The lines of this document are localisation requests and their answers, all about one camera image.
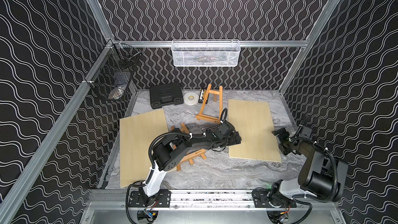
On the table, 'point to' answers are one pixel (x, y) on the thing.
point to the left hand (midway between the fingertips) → (239, 139)
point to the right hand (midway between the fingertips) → (275, 139)
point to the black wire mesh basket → (111, 78)
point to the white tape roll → (190, 98)
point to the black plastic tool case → (165, 94)
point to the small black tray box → (201, 96)
